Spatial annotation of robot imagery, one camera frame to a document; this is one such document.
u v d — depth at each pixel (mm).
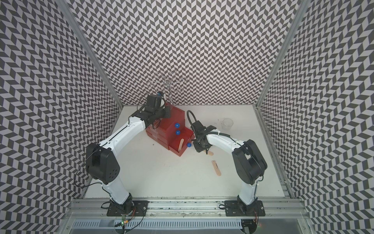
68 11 726
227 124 975
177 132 889
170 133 864
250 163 474
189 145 912
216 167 868
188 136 1018
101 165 455
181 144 942
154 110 667
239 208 645
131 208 701
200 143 765
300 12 684
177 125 840
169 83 989
